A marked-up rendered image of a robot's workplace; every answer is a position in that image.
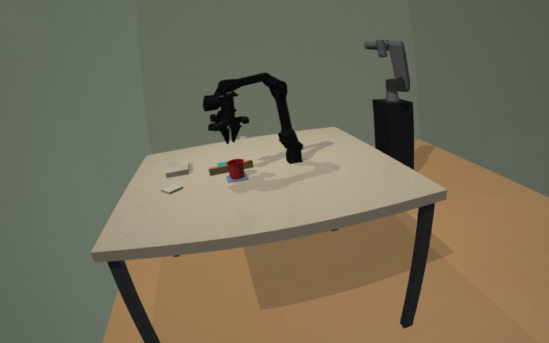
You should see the red cup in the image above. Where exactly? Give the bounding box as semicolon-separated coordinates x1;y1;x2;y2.
227;159;244;179

